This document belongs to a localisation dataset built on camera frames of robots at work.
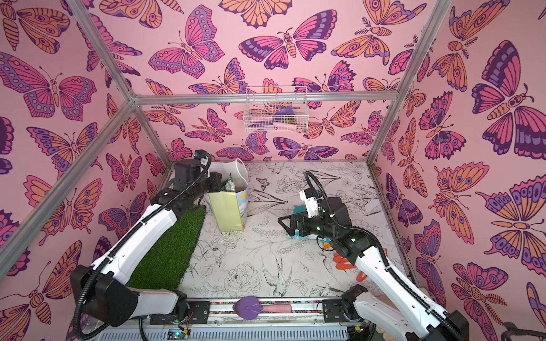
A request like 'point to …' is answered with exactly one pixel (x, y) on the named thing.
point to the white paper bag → (230, 207)
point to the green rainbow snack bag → (228, 185)
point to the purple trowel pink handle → (249, 307)
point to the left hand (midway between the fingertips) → (221, 172)
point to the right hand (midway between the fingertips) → (288, 215)
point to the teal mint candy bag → (298, 209)
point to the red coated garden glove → (343, 263)
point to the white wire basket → (276, 109)
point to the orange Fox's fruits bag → (324, 243)
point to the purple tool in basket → (285, 111)
